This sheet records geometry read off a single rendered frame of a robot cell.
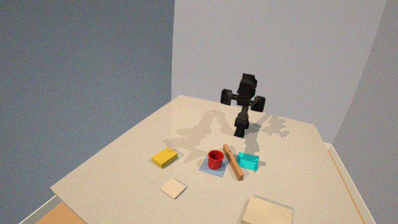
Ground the beige flat square tile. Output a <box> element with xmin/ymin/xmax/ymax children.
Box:
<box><xmin>160</xmin><ymin>178</ymin><xmax>186</xmax><ymax>199</ymax></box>

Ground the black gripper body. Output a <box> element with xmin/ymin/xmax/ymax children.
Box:
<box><xmin>220</xmin><ymin>89</ymin><xmax>266</xmax><ymax>112</ymax></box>

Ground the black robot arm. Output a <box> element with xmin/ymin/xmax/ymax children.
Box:
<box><xmin>234</xmin><ymin>73</ymin><xmax>257</xmax><ymax>138</ymax></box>

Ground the tan flat rectangular slab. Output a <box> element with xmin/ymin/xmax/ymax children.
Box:
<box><xmin>240</xmin><ymin>196</ymin><xmax>293</xmax><ymax>224</ymax></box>

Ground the brown wooden bar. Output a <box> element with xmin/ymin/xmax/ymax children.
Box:
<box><xmin>223</xmin><ymin>144</ymin><xmax>244</xmax><ymax>181</ymax></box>

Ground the yellow rectangular block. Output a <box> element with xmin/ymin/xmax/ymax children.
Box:
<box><xmin>152</xmin><ymin>148</ymin><xmax>177</xmax><ymax>168</ymax></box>

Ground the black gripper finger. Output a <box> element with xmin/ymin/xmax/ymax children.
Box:
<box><xmin>224</xmin><ymin>91</ymin><xmax>232</xmax><ymax>105</ymax></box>
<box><xmin>250</xmin><ymin>97</ymin><xmax>261</xmax><ymax>112</ymax></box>

